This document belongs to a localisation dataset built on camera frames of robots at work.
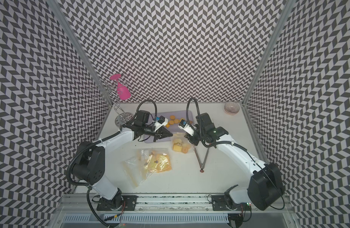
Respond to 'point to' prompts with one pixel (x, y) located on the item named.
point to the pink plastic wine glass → (123, 93)
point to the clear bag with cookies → (147, 161)
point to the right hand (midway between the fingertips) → (187, 136)
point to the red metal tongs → (201, 165)
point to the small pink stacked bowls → (231, 108)
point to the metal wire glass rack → (105, 90)
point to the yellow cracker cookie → (176, 121)
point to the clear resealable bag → (180, 144)
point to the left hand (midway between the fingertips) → (171, 135)
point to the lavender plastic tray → (187, 115)
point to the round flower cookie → (172, 117)
